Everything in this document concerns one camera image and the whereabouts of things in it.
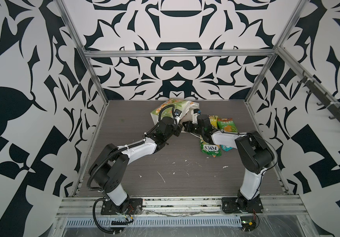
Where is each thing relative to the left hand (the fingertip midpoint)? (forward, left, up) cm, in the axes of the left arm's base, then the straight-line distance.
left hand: (181, 117), depth 85 cm
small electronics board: (-49, -29, -21) cm, 61 cm away
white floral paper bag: (+10, -3, -3) cm, 11 cm away
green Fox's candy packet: (-12, -18, -17) cm, 27 cm away
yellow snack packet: (+8, -23, -14) cm, 28 cm away
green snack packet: (+5, -33, -16) cm, 37 cm away
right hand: (+3, -2, -9) cm, 10 cm away
